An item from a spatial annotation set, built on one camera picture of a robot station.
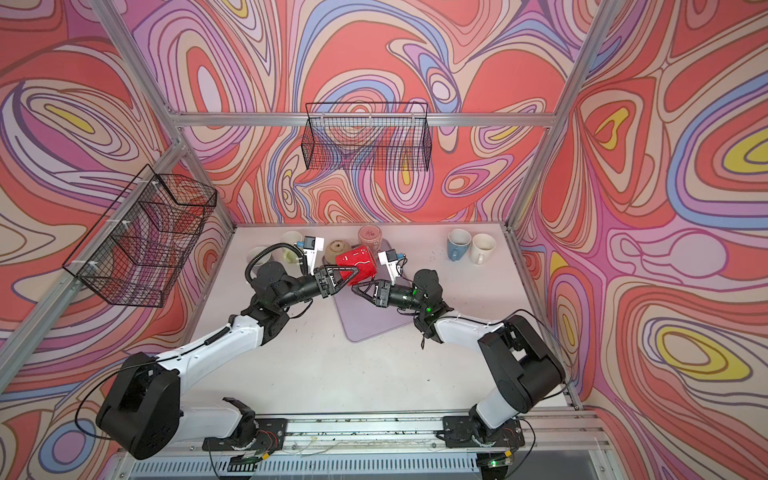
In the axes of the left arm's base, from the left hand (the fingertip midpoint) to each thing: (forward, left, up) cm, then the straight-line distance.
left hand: (358, 273), depth 70 cm
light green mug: (+1, +15, +6) cm, 16 cm away
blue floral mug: (+29, -32, -21) cm, 48 cm away
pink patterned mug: (+28, -1, -17) cm, 33 cm away
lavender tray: (+3, +1, -29) cm, 29 cm away
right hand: (-1, +1, -8) cm, 8 cm away
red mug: (+3, 0, +1) cm, 4 cm away
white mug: (+25, -40, -20) cm, 52 cm away
